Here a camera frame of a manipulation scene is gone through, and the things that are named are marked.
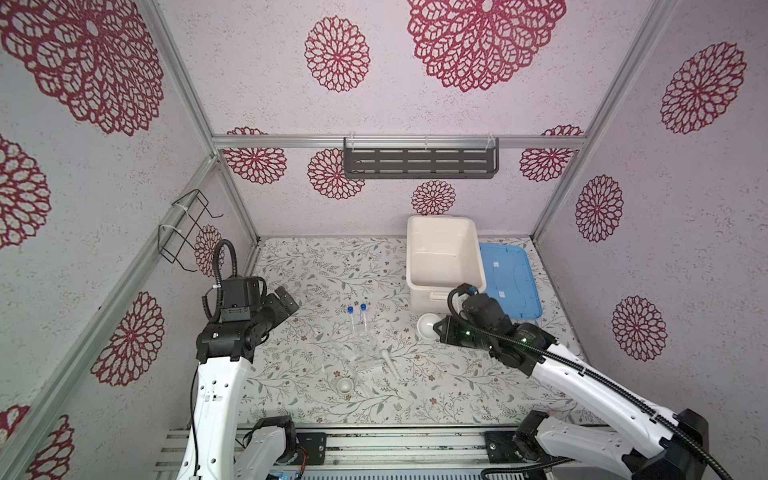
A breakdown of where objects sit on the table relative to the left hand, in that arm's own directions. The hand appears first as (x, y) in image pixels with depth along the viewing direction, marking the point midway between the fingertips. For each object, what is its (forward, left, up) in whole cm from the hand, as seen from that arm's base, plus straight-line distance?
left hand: (279, 313), depth 74 cm
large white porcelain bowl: (-3, -36, -3) cm, 36 cm away
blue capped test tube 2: (+6, -20, -7) cm, 22 cm away
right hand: (-2, -38, -3) cm, 38 cm away
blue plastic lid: (+25, -72, -22) cm, 79 cm away
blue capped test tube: (+5, -17, -8) cm, 19 cm away
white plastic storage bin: (+38, -49, -20) cm, 65 cm away
